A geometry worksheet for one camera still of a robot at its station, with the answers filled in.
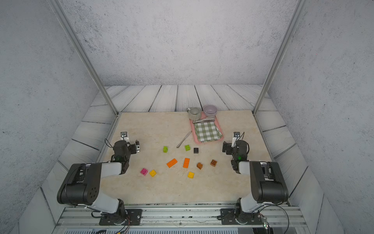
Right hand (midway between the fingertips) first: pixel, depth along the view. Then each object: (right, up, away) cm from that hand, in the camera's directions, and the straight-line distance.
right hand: (233, 141), depth 94 cm
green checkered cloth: (-15, +5, +14) cm, 21 cm away
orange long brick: (-39, -14, -1) cm, 42 cm away
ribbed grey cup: (-25, +19, +23) cm, 38 cm away
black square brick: (-24, -7, +4) cm, 25 cm away
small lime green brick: (-44, -6, +4) cm, 45 cm away
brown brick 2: (-13, -13, -3) cm, 19 cm away
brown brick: (-22, -15, -5) cm, 27 cm away
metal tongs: (-14, +14, +17) cm, 26 cm away
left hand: (-65, 0, 0) cm, 65 cm away
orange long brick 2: (-30, -14, -2) cm, 33 cm away
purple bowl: (-12, +22, +24) cm, 35 cm away
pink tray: (-7, +11, +19) cm, 23 cm away
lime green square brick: (-30, -5, +5) cm, 30 cm away
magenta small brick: (-55, -17, -7) cm, 58 cm away
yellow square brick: (-27, -19, -7) cm, 34 cm away
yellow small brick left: (-50, -19, -5) cm, 54 cm away
